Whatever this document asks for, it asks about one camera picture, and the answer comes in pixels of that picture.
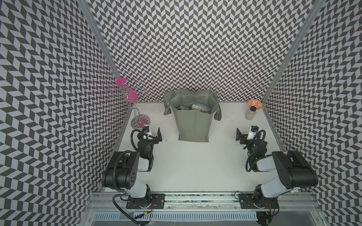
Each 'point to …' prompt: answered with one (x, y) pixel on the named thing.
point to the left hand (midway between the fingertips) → (152, 128)
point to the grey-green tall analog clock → (183, 108)
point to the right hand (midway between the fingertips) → (244, 129)
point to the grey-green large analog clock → (201, 107)
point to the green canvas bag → (193, 112)
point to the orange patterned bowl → (255, 102)
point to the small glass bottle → (250, 114)
